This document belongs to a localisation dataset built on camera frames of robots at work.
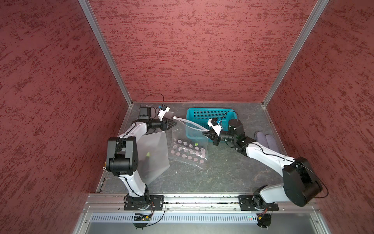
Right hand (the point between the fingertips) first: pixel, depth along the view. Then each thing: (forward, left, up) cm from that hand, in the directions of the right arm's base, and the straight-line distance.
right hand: (203, 134), depth 81 cm
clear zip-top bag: (+10, +20, +7) cm, 23 cm away
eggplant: (-3, +4, -7) cm, 9 cm away
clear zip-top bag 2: (-7, +32, -16) cm, 36 cm away
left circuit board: (-37, +35, -19) cm, 54 cm away
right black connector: (-40, -28, -18) cm, 51 cm away
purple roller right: (+2, -47, -16) cm, 50 cm away
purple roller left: (+6, -41, -16) cm, 44 cm away
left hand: (+9, +18, -2) cm, 20 cm away
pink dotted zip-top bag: (-1, +8, -9) cm, 12 cm away
